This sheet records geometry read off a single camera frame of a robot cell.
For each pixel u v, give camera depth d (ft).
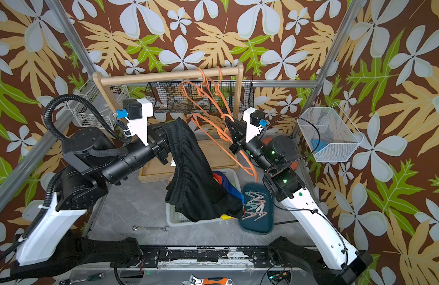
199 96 2.31
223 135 1.94
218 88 2.31
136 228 2.66
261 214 2.76
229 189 2.77
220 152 2.14
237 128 1.63
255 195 2.99
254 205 2.89
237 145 1.56
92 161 1.00
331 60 2.73
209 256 2.46
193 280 2.26
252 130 1.49
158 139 1.18
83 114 2.45
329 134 2.76
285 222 2.76
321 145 2.63
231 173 2.96
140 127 1.11
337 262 1.20
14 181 1.72
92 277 2.26
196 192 1.81
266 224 2.72
